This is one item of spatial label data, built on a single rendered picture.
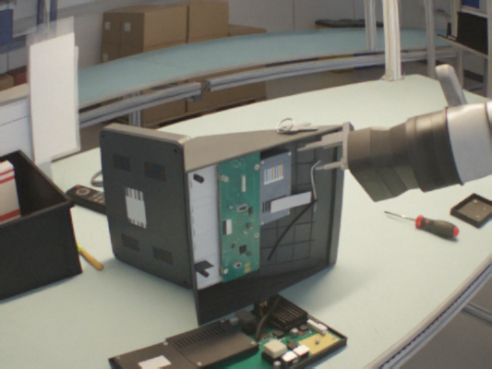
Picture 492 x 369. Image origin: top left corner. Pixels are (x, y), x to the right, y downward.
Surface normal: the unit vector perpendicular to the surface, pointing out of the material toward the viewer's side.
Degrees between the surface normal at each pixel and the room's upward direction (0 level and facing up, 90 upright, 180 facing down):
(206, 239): 90
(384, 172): 125
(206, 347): 0
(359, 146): 45
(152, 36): 90
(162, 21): 90
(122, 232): 90
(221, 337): 0
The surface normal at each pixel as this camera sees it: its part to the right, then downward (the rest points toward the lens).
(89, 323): -0.01, -0.92
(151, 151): -0.52, 0.34
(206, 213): 0.63, 0.30
